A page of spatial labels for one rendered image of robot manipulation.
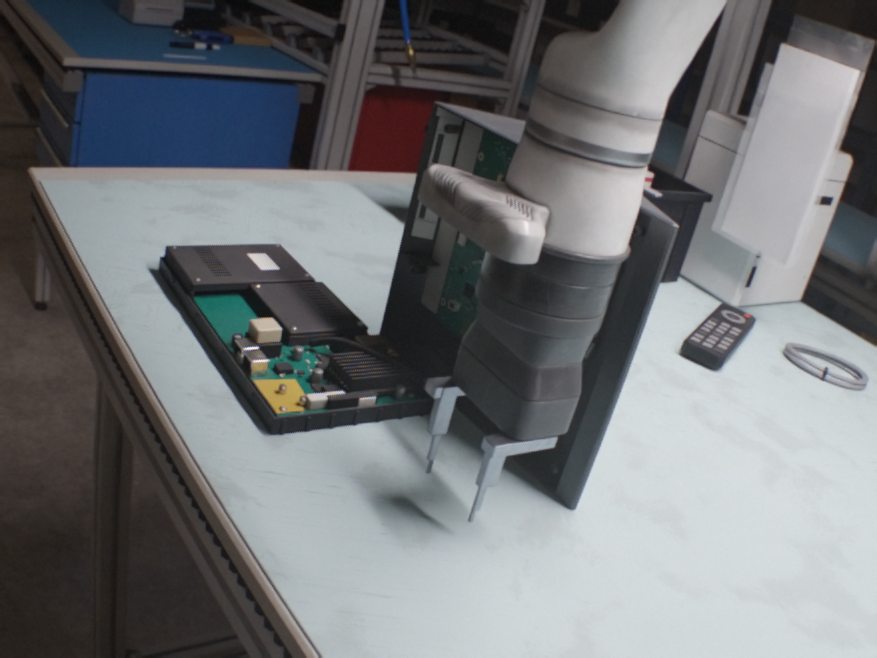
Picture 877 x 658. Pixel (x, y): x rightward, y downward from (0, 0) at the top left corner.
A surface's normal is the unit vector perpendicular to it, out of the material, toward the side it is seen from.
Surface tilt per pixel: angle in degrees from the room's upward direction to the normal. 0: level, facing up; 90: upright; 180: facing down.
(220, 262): 0
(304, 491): 0
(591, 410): 90
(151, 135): 90
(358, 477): 0
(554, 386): 70
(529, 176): 83
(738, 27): 90
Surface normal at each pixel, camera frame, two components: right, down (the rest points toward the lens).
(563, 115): -0.58, 0.21
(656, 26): 0.26, 0.67
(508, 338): -0.86, 0.17
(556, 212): -0.38, 0.30
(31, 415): 0.22, -0.89
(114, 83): 0.54, 0.46
